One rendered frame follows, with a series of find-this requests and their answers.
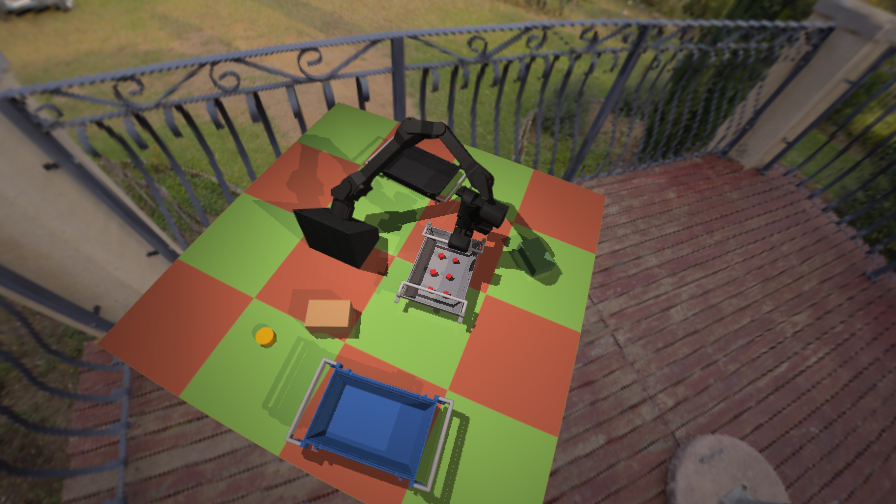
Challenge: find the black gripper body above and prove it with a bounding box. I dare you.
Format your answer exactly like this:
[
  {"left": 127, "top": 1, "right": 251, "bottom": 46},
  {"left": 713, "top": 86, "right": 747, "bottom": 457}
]
[{"left": 447, "top": 208, "right": 479, "bottom": 253}]

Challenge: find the orange short cylinder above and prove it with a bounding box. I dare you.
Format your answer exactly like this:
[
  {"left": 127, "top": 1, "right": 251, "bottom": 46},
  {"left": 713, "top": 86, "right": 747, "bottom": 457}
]
[{"left": 256, "top": 327, "right": 276, "bottom": 346}]

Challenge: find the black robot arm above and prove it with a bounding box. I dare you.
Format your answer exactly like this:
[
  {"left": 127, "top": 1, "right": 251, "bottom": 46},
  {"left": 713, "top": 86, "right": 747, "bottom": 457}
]
[{"left": 326, "top": 117, "right": 510, "bottom": 235}]

